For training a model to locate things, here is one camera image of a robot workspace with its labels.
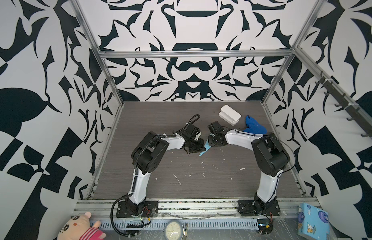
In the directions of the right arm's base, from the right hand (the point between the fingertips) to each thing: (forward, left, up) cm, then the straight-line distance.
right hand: (214, 141), depth 98 cm
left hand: (-5, +5, +2) cm, 7 cm away
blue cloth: (+11, -29, 0) cm, 31 cm away
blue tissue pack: (-44, -37, +5) cm, 58 cm away
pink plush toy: (-45, +63, +10) cm, 78 cm away
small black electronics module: (-45, -19, -2) cm, 49 cm away
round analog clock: (-46, +24, +5) cm, 52 cm away
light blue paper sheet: (-5, +5, +2) cm, 7 cm away
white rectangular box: (+18, -12, +5) cm, 22 cm away
